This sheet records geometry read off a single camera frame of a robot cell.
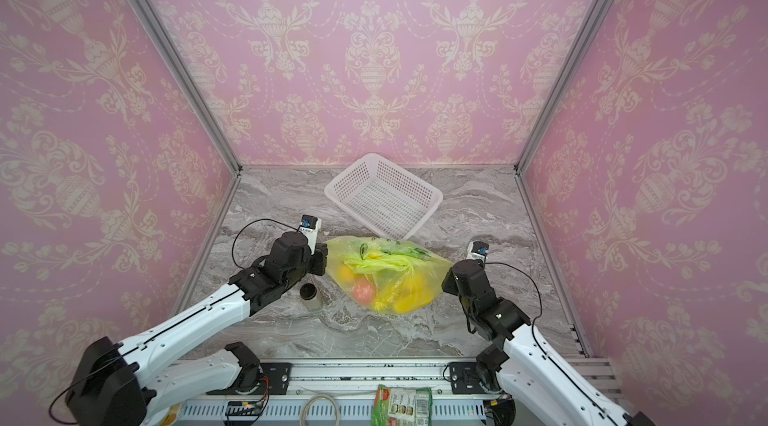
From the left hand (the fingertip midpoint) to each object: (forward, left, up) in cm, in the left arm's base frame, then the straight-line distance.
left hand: (327, 247), depth 82 cm
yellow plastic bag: (-8, -17, 0) cm, 19 cm away
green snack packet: (-34, -21, -12) cm, 42 cm away
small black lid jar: (-12, +4, -5) cm, 13 cm away
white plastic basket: (+30, -15, -14) cm, 36 cm away
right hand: (-3, -35, -3) cm, 35 cm away
